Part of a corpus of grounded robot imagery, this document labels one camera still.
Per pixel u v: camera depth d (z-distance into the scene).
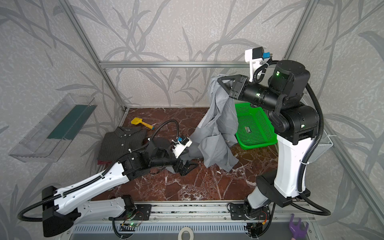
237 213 0.73
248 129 1.07
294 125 0.30
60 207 0.39
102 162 0.91
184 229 0.69
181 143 0.58
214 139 0.67
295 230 0.68
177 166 0.58
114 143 0.94
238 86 0.39
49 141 0.63
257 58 0.38
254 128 1.09
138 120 1.10
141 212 0.72
